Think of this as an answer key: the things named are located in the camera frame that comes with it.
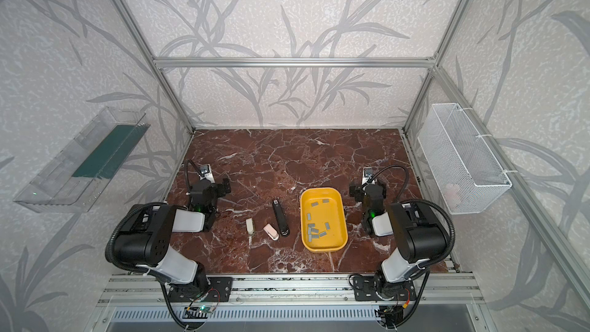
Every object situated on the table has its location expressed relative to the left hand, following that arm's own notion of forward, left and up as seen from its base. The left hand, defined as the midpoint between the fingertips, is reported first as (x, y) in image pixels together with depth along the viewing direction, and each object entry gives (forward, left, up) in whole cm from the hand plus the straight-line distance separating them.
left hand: (216, 169), depth 94 cm
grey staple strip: (-11, -41, -8) cm, 43 cm away
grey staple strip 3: (-20, -46, -8) cm, 51 cm away
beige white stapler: (-22, -17, -5) cm, 28 cm away
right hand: (0, -63, -1) cm, 63 cm away
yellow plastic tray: (-18, -45, -8) cm, 49 cm away
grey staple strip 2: (-16, -39, -8) cm, 43 cm away
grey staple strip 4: (-21, -40, -7) cm, 46 cm away
